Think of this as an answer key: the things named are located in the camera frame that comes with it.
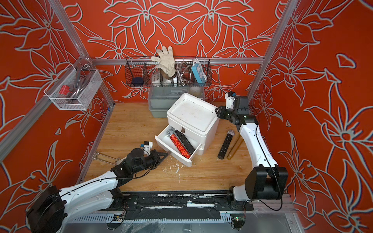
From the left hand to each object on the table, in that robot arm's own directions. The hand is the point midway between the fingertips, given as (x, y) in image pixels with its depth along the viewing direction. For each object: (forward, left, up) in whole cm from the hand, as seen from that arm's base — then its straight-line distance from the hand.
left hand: (169, 154), depth 76 cm
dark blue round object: (+45, +27, +14) cm, 54 cm away
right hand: (+23, -24, +12) cm, 35 cm away
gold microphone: (+13, -40, -13) cm, 44 cm away
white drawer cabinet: (+17, -13, +9) cm, 24 cm away
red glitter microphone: (+15, +1, -1) cm, 15 cm away
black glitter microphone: (+10, -8, -3) cm, 13 cm away
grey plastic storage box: (+39, +10, +5) cm, 41 cm away
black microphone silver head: (+15, -34, -12) cm, 39 cm away
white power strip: (+46, +14, +16) cm, 51 cm away
